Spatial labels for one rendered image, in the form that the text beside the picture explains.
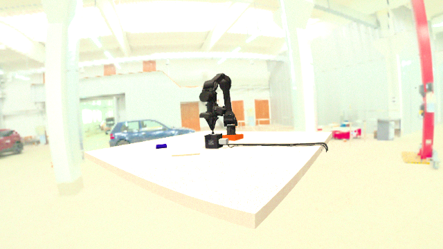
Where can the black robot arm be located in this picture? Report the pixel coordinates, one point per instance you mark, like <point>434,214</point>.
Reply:
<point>209,94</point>

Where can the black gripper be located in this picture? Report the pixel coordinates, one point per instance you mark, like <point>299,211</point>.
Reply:
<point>210,117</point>

